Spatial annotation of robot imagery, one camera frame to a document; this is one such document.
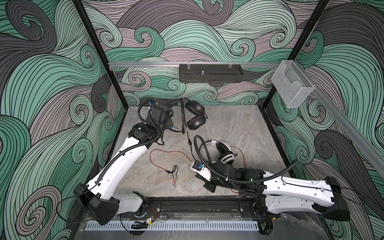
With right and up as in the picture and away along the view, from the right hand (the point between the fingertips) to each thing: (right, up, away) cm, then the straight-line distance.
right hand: (197, 175), depth 66 cm
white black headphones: (+18, +5, +17) cm, 25 cm away
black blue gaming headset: (-2, +28, +7) cm, 29 cm away
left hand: (-15, +27, +7) cm, 32 cm away
